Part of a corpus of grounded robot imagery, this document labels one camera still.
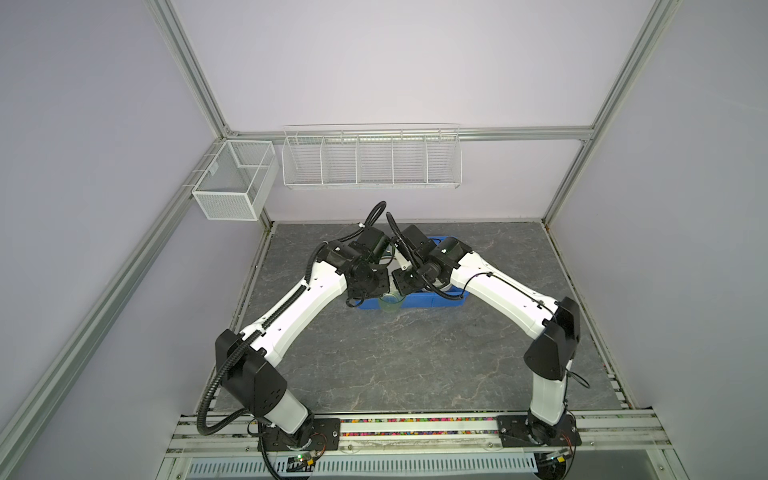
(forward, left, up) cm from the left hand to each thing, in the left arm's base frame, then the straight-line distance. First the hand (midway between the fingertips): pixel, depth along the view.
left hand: (381, 294), depth 77 cm
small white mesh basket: (+46, +48, +4) cm, 67 cm away
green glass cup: (0, -2, -4) cm, 5 cm away
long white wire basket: (+48, +1, +10) cm, 49 cm away
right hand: (+3, -5, -2) cm, 6 cm away
